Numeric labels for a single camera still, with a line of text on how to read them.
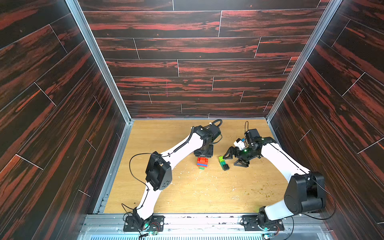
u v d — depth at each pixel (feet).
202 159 2.76
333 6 2.17
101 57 2.77
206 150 2.43
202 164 2.98
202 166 3.02
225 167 2.95
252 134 2.29
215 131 2.28
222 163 3.07
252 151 2.16
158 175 1.67
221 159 3.11
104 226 2.41
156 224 2.40
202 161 2.78
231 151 2.48
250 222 2.41
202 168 3.05
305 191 1.42
